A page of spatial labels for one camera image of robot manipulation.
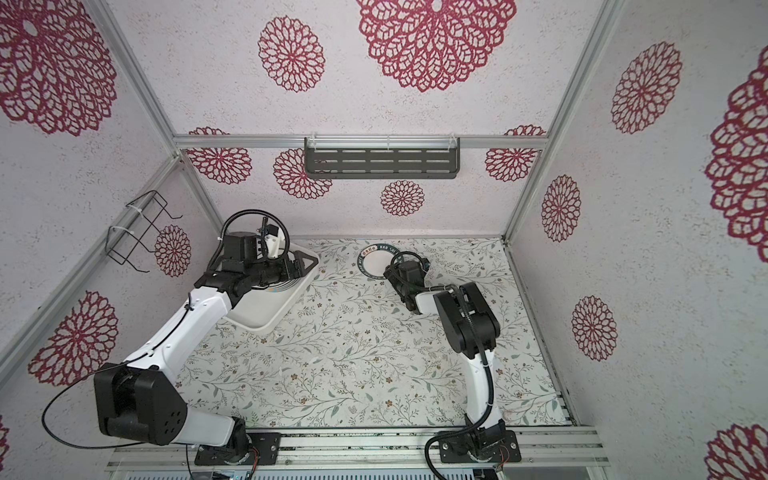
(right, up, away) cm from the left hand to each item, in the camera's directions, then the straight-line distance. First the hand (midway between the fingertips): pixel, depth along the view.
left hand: (307, 268), depth 82 cm
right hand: (+23, 0, +23) cm, 33 cm away
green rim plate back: (+17, +3, +35) cm, 39 cm away
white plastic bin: (-16, -13, +12) cm, 24 cm away
